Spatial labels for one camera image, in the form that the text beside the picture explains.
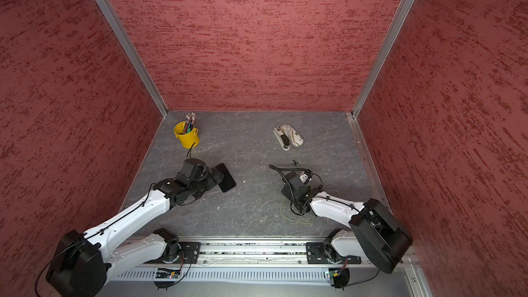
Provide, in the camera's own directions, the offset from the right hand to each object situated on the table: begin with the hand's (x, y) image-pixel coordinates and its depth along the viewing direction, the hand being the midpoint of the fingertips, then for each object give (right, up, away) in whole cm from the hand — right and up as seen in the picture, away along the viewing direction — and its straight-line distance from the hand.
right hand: (285, 192), depth 90 cm
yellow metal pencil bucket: (-49, +24, +12) cm, 55 cm away
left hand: (-30, +5, -6) cm, 31 cm away
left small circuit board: (-45, -24, -17) cm, 54 cm away
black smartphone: (-26, +4, +3) cm, 27 cm away
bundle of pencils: (-45, +33, +5) cm, 56 cm away
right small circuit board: (+16, -23, -18) cm, 34 cm away
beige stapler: (-1, +24, +14) cm, 28 cm away
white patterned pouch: (+5, +25, +16) cm, 30 cm away
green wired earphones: (+7, +1, -28) cm, 28 cm away
